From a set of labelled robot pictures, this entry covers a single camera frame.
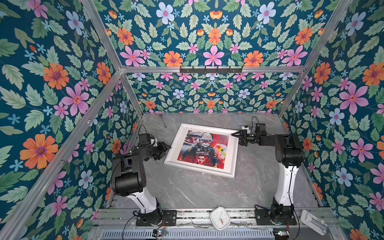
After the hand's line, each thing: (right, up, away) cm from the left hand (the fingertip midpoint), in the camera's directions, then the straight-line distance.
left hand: (169, 144), depth 94 cm
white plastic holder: (+74, -34, -22) cm, 84 cm away
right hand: (+42, +5, +6) cm, 43 cm away
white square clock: (+29, -33, -23) cm, 50 cm away
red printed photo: (+22, -3, +2) cm, 23 cm away
